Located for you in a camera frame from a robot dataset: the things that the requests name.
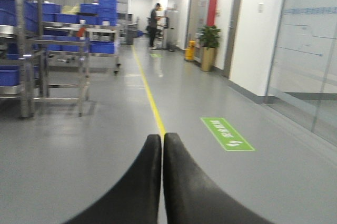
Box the steel water dispenser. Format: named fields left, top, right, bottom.
left=162, top=9, right=180, bottom=50

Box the steel cart on castors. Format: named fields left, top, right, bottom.
left=43, top=21, right=122, bottom=75

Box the dark grey waste bin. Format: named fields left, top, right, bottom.
left=125, top=23, right=138, bottom=46

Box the person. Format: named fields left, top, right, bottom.
left=147, top=3, right=164, bottom=50

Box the potted plant in gold pot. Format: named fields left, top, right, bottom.
left=196, top=24, right=222, bottom=73

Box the steel rack on castors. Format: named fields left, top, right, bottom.
left=0, top=0, right=49, bottom=119

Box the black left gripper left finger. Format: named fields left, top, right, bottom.
left=63, top=134, right=162, bottom=224

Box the yellow mop bucket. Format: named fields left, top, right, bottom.
left=184, top=40, right=197, bottom=62

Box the yellow plastic bag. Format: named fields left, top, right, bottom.
left=61, top=3, right=81, bottom=15

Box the grey door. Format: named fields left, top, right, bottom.
left=223, top=0, right=246, bottom=79

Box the red fire hose cabinet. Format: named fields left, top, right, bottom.
left=198, top=0, right=220, bottom=28

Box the group of blue bins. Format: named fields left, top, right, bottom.
left=42, top=0, right=118, bottom=53

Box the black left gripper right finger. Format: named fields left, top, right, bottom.
left=162, top=132, right=274, bottom=224

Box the row of blue bins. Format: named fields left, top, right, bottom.
left=0, top=0, right=40, bottom=87

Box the bare steel table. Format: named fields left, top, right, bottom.
left=27, top=36, right=92, bottom=117

